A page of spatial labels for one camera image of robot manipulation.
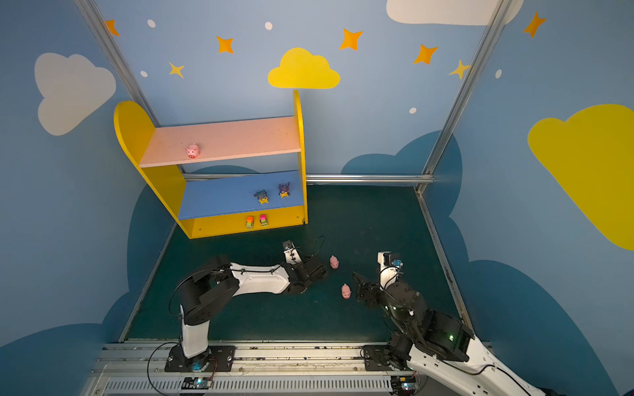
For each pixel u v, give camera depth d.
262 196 0.93
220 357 0.75
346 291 0.87
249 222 1.04
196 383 0.70
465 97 0.88
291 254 0.82
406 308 0.46
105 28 0.72
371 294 0.58
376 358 0.75
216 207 0.95
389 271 0.59
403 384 0.71
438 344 0.45
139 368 0.75
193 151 0.72
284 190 0.96
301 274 0.73
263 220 1.05
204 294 0.48
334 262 0.94
